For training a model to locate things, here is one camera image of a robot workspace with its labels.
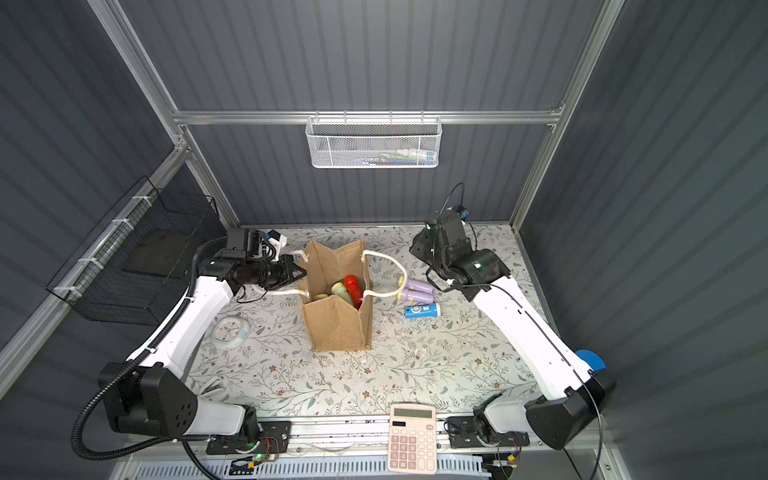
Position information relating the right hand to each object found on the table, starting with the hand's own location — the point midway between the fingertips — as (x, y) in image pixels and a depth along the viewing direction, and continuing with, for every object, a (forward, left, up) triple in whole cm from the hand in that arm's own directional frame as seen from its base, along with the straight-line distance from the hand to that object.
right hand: (421, 239), depth 71 cm
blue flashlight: (-2, -4, -31) cm, 31 cm away
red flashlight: (+4, +20, -25) cm, 32 cm away
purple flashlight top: (+7, +1, -30) cm, 31 cm away
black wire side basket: (-3, +71, -5) cm, 71 cm away
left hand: (-2, +30, -11) cm, 32 cm away
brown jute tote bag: (-12, +24, -23) cm, 36 cm away
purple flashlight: (+3, 0, -31) cm, 31 cm away
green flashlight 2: (-2, +29, -23) cm, 37 cm away
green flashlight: (+2, +24, -26) cm, 36 cm away
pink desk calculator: (-37, +2, -32) cm, 49 cm away
